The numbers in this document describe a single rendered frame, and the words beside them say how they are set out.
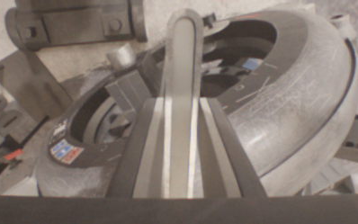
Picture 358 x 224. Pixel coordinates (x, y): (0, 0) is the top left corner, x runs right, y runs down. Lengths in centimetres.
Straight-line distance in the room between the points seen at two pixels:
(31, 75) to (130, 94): 106
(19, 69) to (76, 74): 30
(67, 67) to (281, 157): 117
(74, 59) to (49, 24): 28
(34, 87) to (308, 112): 133
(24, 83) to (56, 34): 48
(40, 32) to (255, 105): 92
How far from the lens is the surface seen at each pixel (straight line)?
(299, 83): 27
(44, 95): 139
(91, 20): 96
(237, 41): 67
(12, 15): 112
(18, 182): 56
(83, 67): 123
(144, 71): 32
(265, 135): 23
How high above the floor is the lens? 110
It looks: 60 degrees down
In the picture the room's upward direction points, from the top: 171 degrees clockwise
